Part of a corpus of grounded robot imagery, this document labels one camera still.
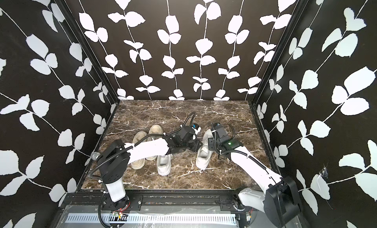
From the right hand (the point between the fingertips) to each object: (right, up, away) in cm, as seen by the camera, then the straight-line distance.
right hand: (212, 139), depth 85 cm
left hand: (-6, -1, 0) cm, 6 cm away
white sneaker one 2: (-27, -13, -5) cm, 31 cm away
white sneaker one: (-5, -11, +3) cm, 12 cm away
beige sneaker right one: (-38, +4, +13) cm, 40 cm away
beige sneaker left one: (-48, 0, +10) cm, 49 cm away
